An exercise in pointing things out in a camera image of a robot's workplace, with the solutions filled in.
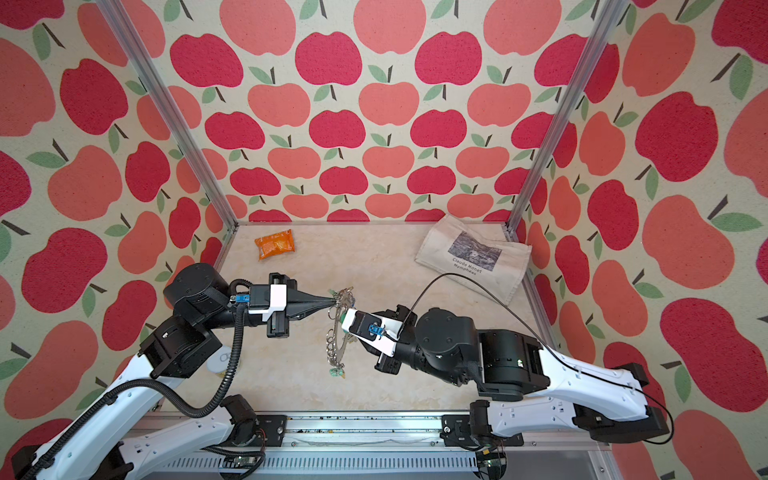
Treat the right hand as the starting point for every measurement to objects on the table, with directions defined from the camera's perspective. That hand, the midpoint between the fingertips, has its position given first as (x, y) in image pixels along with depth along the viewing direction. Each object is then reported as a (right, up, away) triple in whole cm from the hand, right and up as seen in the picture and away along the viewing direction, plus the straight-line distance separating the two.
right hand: (366, 313), depth 51 cm
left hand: (-5, +2, -3) cm, 6 cm away
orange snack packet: (-36, +14, +60) cm, 71 cm away
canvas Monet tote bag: (+39, +6, +47) cm, 62 cm away
